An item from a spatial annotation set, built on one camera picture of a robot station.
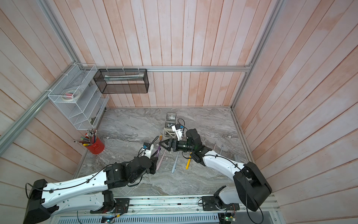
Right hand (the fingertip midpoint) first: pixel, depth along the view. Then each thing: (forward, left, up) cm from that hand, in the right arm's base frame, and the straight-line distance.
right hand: (162, 143), depth 76 cm
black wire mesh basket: (+39, +29, +15) cm, 51 cm away
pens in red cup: (+5, +46, -4) cm, 47 cm away
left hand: (-8, +3, -4) cm, 10 cm away
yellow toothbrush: (-3, -15, -19) cm, 24 cm away
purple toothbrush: (+16, +5, -20) cm, 26 cm away
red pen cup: (+2, +44, -11) cm, 45 cm away
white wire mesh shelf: (+18, +47, +13) cm, 52 cm away
